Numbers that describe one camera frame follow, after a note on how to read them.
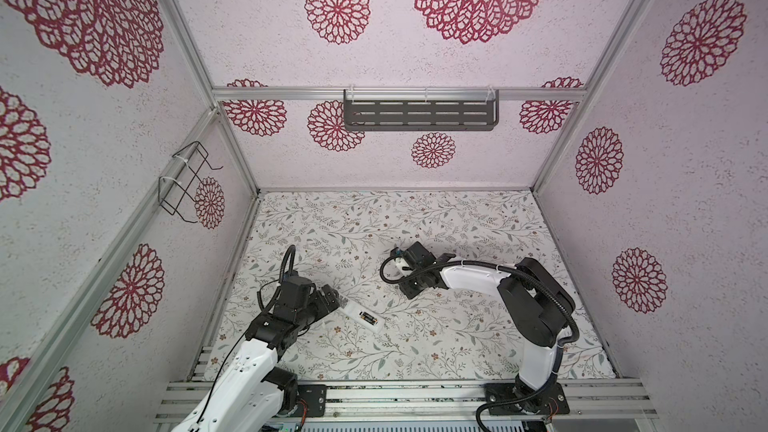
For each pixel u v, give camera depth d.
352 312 0.87
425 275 0.72
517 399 0.63
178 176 0.76
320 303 0.73
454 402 0.76
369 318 0.86
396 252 0.86
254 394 0.59
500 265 0.55
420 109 0.97
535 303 0.50
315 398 0.73
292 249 0.69
